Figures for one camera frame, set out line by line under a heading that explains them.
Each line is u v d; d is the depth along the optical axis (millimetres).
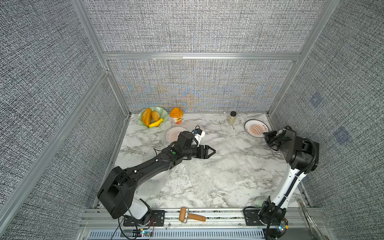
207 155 691
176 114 1062
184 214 737
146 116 1060
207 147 702
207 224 732
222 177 864
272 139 941
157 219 732
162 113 1133
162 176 849
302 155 575
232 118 1068
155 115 1093
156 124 1064
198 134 725
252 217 732
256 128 1097
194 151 680
